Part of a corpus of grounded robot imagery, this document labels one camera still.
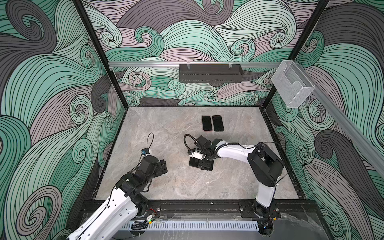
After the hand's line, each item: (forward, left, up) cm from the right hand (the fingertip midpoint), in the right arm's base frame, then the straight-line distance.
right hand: (203, 161), depth 91 cm
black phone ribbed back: (+30, -4, 0) cm, 30 cm away
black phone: (-6, -1, +9) cm, 11 cm away
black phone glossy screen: (+31, -13, -1) cm, 33 cm away
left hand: (-7, +25, +11) cm, 28 cm away
